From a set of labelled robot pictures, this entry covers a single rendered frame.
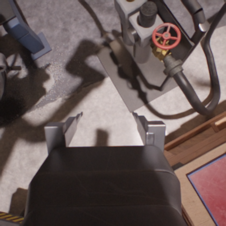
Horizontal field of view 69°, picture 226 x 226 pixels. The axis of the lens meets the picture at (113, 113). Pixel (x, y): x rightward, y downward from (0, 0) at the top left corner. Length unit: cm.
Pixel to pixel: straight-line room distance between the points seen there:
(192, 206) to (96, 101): 68
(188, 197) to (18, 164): 91
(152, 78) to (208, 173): 62
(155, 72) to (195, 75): 22
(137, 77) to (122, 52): 17
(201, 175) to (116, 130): 55
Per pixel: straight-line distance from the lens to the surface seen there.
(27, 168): 110
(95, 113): 94
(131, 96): 92
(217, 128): 69
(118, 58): 100
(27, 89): 112
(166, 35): 48
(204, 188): 49
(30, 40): 108
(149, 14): 51
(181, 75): 51
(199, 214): 51
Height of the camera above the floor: 91
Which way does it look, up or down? 81 degrees down
